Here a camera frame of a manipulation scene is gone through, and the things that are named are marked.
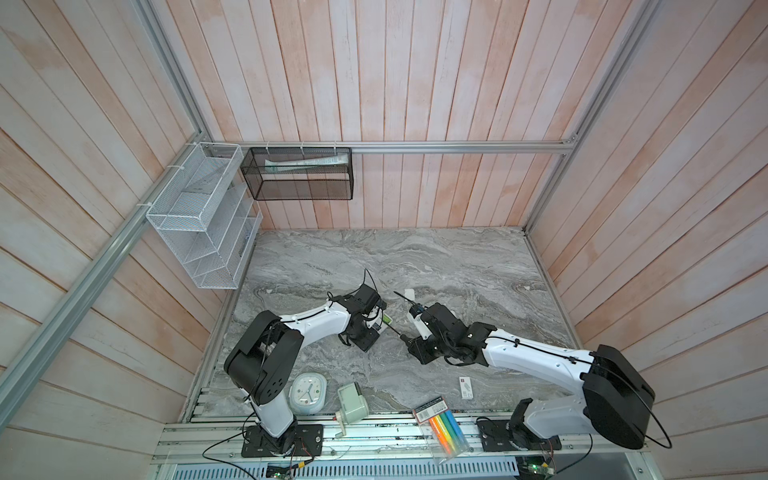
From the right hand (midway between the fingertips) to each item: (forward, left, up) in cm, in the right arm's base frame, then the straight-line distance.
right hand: (411, 347), depth 84 cm
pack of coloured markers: (-20, -7, -4) cm, 22 cm away
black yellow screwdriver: (+11, +7, -5) cm, 13 cm away
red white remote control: (+9, +10, -4) cm, 14 cm away
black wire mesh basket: (+56, +40, +20) cm, 71 cm away
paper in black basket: (+44, +43, +30) cm, 69 cm away
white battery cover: (+22, -1, -6) cm, 23 cm away
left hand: (+3, +15, -5) cm, 16 cm away
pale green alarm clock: (-13, +28, -2) cm, 31 cm away
